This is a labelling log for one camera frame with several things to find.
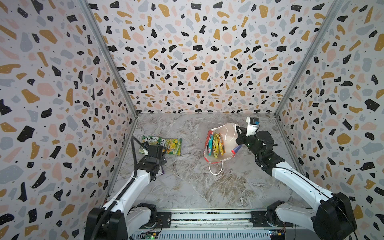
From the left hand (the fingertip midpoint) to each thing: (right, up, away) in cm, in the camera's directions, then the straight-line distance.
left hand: (156, 156), depth 85 cm
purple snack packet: (+2, -10, +3) cm, 10 cm away
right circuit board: (+63, -35, -14) cm, 73 cm away
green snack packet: (-8, +8, +17) cm, 20 cm away
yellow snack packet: (+34, +8, +1) cm, 35 cm away
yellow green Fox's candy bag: (+7, +4, +14) cm, 17 cm away
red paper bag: (+38, +7, +2) cm, 38 cm away
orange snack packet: (+38, +9, +5) cm, 40 cm away
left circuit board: (+1, -34, -15) cm, 37 cm away
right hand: (+44, +18, -9) cm, 48 cm away
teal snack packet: (+31, +6, +3) cm, 32 cm away
